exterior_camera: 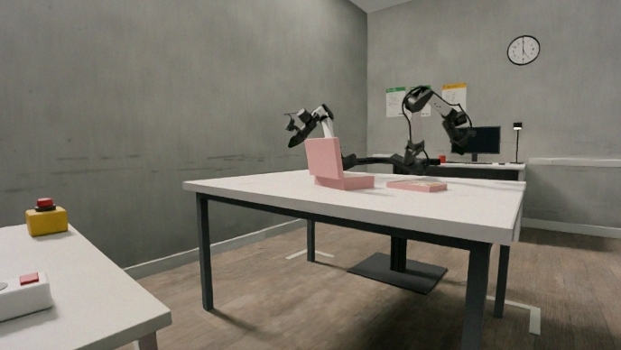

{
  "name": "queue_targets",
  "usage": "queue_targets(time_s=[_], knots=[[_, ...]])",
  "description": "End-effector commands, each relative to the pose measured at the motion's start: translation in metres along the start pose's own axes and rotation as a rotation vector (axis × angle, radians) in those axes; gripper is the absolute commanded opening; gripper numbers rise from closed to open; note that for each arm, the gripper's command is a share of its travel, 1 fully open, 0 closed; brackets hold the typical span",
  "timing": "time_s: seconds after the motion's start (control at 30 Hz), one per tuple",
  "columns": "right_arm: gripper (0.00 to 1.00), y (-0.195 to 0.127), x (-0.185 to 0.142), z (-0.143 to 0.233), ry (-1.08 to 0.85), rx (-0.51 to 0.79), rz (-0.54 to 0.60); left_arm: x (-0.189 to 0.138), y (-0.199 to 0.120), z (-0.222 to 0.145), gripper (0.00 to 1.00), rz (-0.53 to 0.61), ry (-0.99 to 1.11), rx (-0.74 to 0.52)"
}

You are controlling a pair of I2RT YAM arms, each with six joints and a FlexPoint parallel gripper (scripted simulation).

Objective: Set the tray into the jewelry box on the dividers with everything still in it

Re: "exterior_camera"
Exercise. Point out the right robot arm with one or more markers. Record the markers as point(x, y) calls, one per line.
point(311, 121)

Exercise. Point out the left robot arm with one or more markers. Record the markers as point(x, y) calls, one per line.
point(417, 102)

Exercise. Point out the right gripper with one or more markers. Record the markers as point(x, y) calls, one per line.
point(299, 136)

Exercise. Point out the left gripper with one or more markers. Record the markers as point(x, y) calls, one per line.
point(458, 140)

